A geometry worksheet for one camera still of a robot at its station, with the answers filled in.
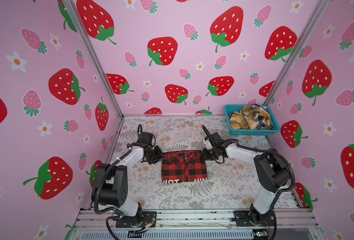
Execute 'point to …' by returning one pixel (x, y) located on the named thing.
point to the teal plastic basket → (230, 109)
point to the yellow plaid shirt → (254, 117)
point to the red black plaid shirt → (183, 166)
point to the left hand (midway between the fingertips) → (164, 155)
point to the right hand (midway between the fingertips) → (201, 156)
